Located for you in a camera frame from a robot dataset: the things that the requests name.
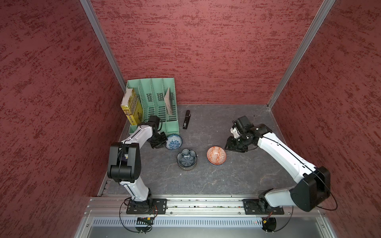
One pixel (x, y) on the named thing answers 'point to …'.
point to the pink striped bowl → (187, 169)
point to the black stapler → (187, 117)
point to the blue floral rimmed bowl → (174, 142)
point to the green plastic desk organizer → (158, 97)
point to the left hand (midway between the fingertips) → (164, 146)
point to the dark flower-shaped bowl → (187, 158)
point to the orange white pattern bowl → (216, 155)
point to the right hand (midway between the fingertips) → (228, 151)
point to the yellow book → (133, 106)
